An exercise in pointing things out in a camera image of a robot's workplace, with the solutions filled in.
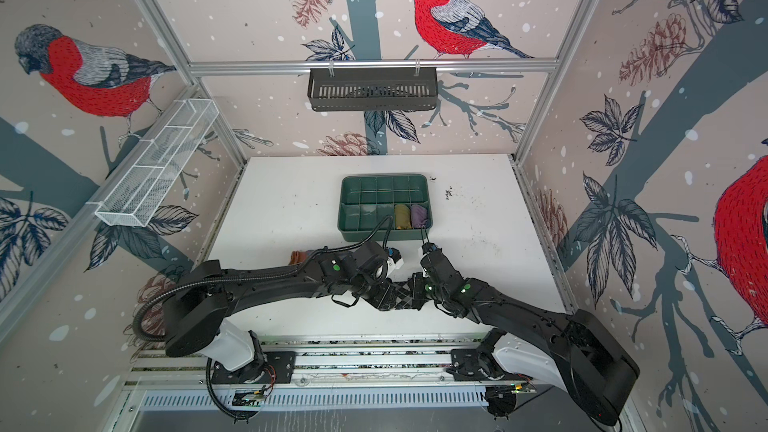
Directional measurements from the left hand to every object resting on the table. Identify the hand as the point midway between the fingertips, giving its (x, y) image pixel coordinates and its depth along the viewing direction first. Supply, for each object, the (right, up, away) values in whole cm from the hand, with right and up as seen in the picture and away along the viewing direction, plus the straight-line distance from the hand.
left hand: (396, 304), depth 76 cm
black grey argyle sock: (+2, -1, +9) cm, 10 cm away
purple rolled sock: (+8, +21, +20) cm, 30 cm away
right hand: (+3, +2, +8) cm, 8 cm away
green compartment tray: (-12, +25, +35) cm, 44 cm away
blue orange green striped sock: (-31, +8, +16) cm, 36 cm away
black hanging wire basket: (-8, +66, +30) cm, 73 cm away
